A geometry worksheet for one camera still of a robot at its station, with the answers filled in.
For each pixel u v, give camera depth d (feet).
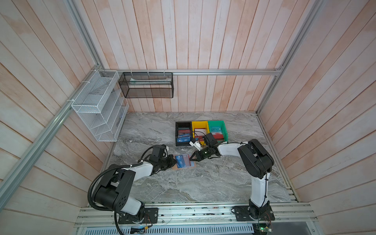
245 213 2.39
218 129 3.52
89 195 1.34
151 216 2.40
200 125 3.41
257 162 1.74
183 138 3.33
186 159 3.05
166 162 2.62
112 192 1.45
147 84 3.39
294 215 2.46
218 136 3.49
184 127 3.67
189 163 2.97
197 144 2.95
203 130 3.51
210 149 2.64
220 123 3.52
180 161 3.00
